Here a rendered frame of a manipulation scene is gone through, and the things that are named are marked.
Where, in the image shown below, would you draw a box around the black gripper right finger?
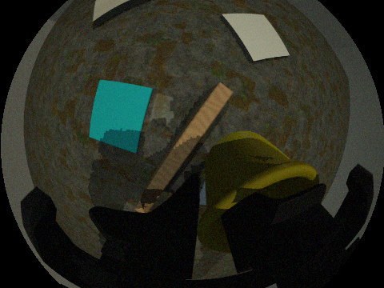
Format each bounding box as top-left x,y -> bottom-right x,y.
221,183 -> 326,273

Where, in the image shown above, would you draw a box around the tan flat bar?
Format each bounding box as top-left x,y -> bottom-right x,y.
134,83 -> 234,214

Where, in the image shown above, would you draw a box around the beige flat rectangular block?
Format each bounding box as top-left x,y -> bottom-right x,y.
93,0 -> 147,26

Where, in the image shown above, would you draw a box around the beige flat square pad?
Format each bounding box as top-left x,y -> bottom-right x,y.
221,13 -> 289,62

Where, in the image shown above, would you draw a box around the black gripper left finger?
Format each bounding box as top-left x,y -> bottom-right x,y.
89,173 -> 199,279

